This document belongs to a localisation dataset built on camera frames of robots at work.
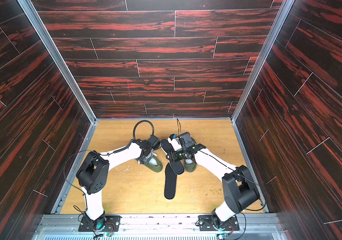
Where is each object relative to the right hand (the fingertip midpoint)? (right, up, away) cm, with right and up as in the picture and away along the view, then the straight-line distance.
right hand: (172, 154), depth 89 cm
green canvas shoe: (-11, -7, +3) cm, 14 cm away
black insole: (+2, -6, -7) cm, 9 cm away
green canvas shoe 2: (+10, -7, -1) cm, 13 cm away
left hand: (-20, 0, +6) cm, 21 cm away
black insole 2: (-1, -16, -1) cm, 16 cm away
